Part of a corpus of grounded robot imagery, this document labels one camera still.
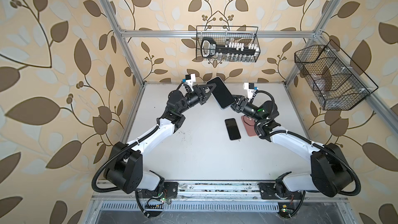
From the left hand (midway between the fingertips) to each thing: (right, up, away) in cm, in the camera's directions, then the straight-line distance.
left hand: (213, 84), depth 65 cm
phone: (+14, -25, +31) cm, 43 cm away
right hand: (+4, -6, +3) cm, 8 cm away
